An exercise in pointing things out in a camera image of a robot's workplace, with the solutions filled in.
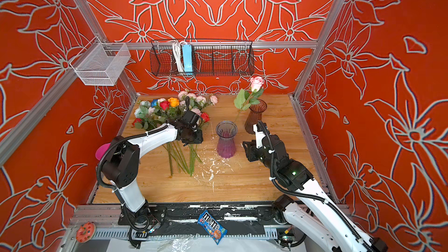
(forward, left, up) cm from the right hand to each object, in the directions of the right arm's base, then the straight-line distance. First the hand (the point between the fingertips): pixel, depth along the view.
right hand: (246, 140), depth 72 cm
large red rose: (+29, +45, -10) cm, 54 cm away
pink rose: (+13, +1, +12) cm, 18 cm away
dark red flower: (+24, +63, -18) cm, 70 cm away
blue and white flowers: (+32, +59, -16) cm, 69 cm away
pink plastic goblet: (-2, +66, -7) cm, 66 cm away
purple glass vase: (+9, +9, -6) cm, 14 cm away
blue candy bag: (-29, +13, -21) cm, 38 cm away
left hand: (+11, +22, -17) cm, 30 cm away
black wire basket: (+50, +23, +8) cm, 55 cm away
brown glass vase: (+19, -6, -7) cm, 22 cm away
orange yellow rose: (+33, +41, -12) cm, 54 cm away
